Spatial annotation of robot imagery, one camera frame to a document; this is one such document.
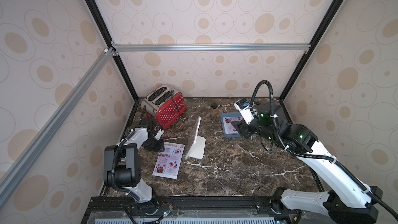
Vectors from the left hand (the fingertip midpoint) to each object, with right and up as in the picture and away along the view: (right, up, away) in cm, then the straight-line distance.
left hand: (164, 146), depth 90 cm
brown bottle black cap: (+30, +24, +12) cm, 41 cm away
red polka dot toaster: (+1, +25, +2) cm, 25 cm away
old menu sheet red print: (+4, -8, -2) cm, 9 cm away
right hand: (+40, +18, -25) cm, 51 cm away
